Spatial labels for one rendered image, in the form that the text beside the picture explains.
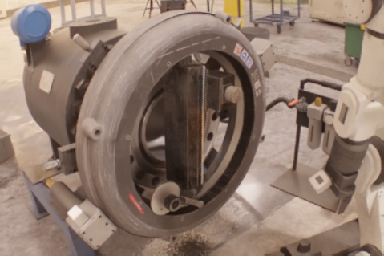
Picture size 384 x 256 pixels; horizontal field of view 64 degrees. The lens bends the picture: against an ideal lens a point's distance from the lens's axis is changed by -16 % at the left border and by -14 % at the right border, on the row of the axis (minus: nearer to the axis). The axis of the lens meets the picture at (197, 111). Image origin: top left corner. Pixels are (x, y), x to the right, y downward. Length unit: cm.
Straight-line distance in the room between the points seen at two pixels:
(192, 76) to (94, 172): 37
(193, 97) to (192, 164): 21
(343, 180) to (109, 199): 60
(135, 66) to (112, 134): 17
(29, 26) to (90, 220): 84
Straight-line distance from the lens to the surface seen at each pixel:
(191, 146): 104
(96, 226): 101
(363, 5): 66
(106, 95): 87
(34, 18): 149
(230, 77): 102
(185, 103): 99
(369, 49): 69
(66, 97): 122
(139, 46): 90
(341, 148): 80
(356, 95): 72
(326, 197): 187
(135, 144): 110
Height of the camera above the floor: 110
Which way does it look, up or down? 23 degrees down
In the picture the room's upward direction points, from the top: 2 degrees counter-clockwise
